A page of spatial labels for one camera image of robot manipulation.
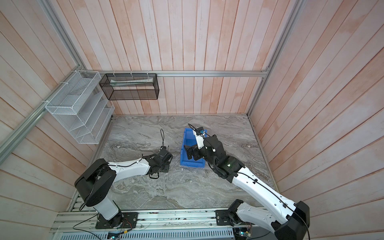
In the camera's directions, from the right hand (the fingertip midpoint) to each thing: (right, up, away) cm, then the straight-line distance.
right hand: (193, 142), depth 73 cm
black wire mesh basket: (-44, +37, +31) cm, 65 cm away
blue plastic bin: (-2, 0, +22) cm, 22 cm away
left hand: (-17, -18, +19) cm, 31 cm away
